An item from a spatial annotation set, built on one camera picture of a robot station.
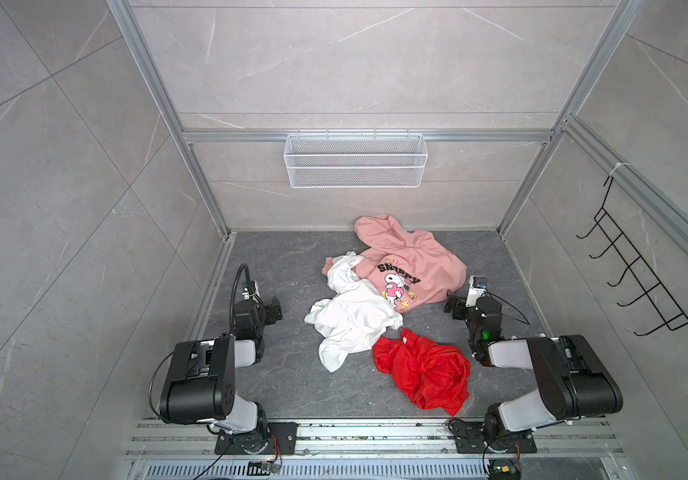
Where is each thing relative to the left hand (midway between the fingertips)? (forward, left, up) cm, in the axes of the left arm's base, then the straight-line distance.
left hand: (259, 294), depth 94 cm
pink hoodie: (+11, -51, -3) cm, 52 cm away
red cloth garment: (-28, -51, +1) cm, 58 cm away
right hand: (-1, -66, +2) cm, 66 cm away
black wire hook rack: (-13, -96, +26) cm, 101 cm away
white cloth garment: (-10, -30, +1) cm, 32 cm away
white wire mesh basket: (+38, -32, +23) cm, 55 cm away
